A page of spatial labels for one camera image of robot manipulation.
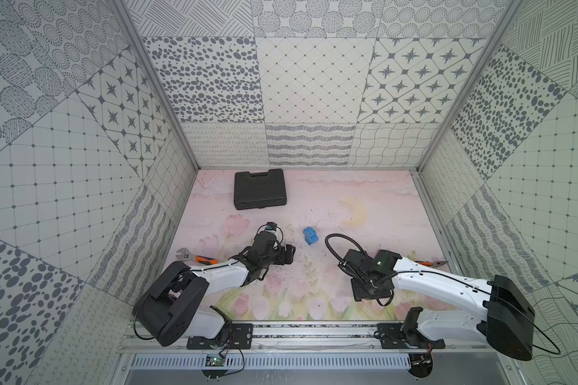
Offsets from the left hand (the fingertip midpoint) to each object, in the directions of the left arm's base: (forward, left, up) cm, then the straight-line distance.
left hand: (292, 250), depth 88 cm
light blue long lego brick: (+5, -6, +2) cm, 9 cm away
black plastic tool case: (+31, +18, -2) cm, 36 cm away
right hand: (-15, -26, -1) cm, 30 cm away
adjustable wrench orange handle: (-1, +42, -3) cm, 42 cm away
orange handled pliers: (-2, -52, -4) cm, 52 cm away
